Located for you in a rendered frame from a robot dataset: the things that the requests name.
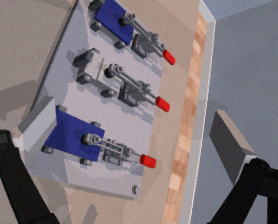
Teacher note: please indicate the blue rectangular plate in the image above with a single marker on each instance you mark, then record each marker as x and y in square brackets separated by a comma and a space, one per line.
[108, 15]

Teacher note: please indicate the blue rectangular block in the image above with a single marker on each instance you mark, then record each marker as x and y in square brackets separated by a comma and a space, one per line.
[66, 136]

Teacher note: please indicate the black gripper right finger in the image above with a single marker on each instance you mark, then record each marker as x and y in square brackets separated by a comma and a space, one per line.
[237, 156]

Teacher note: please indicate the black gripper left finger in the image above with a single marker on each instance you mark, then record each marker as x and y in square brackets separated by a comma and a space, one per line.
[20, 147]

